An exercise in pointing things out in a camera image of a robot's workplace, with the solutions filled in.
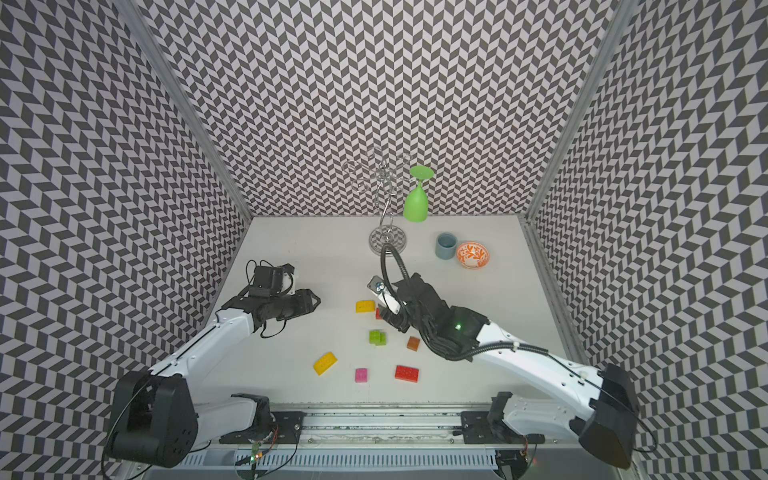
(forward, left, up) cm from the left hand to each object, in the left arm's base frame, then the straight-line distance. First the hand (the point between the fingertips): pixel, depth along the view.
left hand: (313, 304), depth 86 cm
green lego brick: (-8, -17, -5) cm, 19 cm away
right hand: (-5, -23, +12) cm, 27 cm away
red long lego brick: (+1, -19, -7) cm, 20 cm away
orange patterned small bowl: (+22, -51, -6) cm, 56 cm away
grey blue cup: (+25, -42, -3) cm, 49 cm away
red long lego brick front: (-17, -27, -7) cm, 33 cm away
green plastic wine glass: (+27, -31, +14) cm, 43 cm away
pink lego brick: (-18, -15, -7) cm, 24 cm away
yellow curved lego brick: (+3, -15, -7) cm, 16 cm away
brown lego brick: (-9, -29, -7) cm, 31 cm away
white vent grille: (-36, -11, -8) cm, 39 cm away
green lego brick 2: (-8, -20, -5) cm, 22 cm away
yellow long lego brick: (-15, -4, -7) cm, 17 cm away
